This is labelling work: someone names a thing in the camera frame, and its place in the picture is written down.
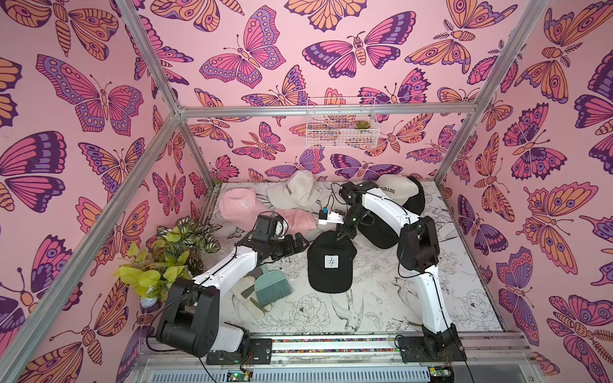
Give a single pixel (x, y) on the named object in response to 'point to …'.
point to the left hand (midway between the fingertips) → (302, 245)
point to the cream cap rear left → (300, 191)
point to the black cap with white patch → (330, 262)
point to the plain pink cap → (298, 222)
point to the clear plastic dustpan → (243, 290)
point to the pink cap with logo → (239, 207)
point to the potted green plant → (175, 253)
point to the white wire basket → (342, 122)
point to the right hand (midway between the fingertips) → (338, 236)
